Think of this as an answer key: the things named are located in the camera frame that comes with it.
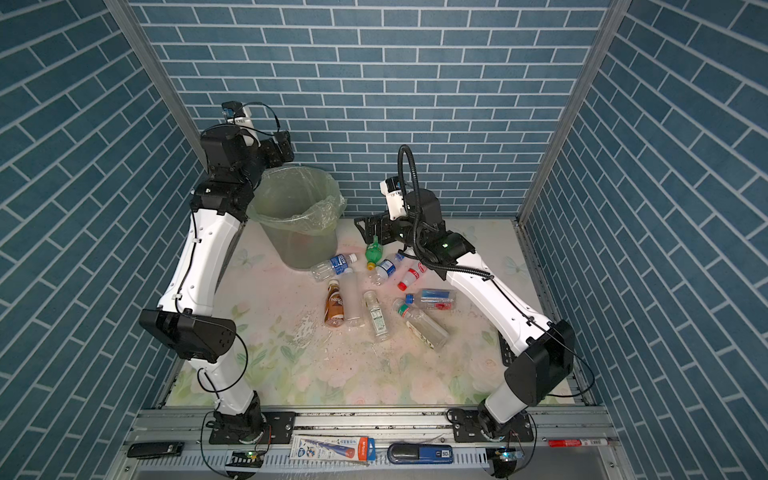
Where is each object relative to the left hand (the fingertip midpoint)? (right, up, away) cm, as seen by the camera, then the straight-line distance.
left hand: (273, 133), depth 71 cm
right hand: (+22, -19, +1) cm, 29 cm away
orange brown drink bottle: (+10, -47, +20) cm, 52 cm away
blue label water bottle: (+9, -34, +29) cm, 45 cm away
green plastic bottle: (+21, -30, +35) cm, 51 cm away
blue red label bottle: (+42, -45, +28) cm, 68 cm away
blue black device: (+35, -74, -5) cm, 82 cm away
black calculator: (+62, -59, +14) cm, 86 cm away
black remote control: (-26, -74, -4) cm, 78 cm away
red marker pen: (+73, -74, 0) cm, 104 cm away
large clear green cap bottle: (+37, -51, +19) cm, 65 cm away
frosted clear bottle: (+14, -45, +28) cm, 55 cm away
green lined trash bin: (-6, -13, +38) cm, 40 cm away
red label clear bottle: (+35, -37, +29) cm, 58 cm away
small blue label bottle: (+26, -35, +28) cm, 52 cm away
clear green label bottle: (+24, -49, +17) cm, 57 cm away
